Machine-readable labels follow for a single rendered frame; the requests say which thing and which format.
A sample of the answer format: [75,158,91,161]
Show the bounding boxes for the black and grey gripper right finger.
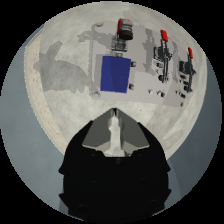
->
[114,108,171,172]

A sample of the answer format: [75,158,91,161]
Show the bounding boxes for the grey fixture plate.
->
[91,22,189,108]

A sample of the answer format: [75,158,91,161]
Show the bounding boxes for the dark blue flat plate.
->
[100,56,131,93]

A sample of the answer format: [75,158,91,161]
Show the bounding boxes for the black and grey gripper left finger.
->
[58,107,114,175]

